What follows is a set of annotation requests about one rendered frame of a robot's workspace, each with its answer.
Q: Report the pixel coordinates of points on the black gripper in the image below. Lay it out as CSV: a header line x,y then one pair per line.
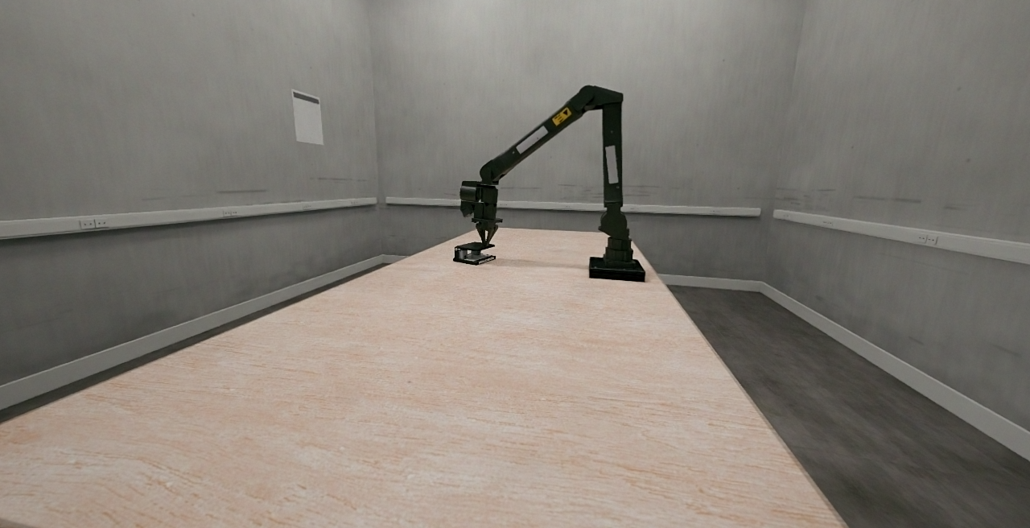
x,y
488,223

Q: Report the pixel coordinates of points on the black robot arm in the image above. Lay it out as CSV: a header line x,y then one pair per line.
x,y
619,252

